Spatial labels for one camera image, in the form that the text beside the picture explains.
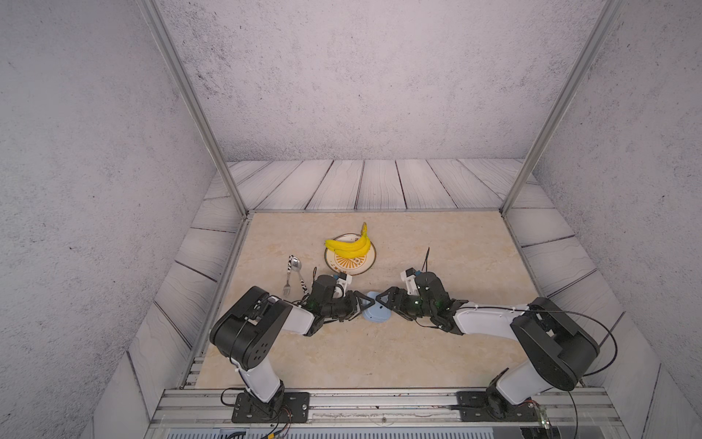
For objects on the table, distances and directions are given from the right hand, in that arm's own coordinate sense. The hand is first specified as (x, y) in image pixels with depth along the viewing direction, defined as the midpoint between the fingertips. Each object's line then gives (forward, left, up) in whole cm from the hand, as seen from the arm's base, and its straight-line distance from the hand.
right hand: (382, 303), depth 85 cm
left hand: (0, +2, -2) cm, 3 cm away
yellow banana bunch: (+23, +10, -2) cm, 25 cm away
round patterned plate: (+19, +14, -6) cm, 24 cm away
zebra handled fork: (+9, +33, -6) cm, 35 cm away
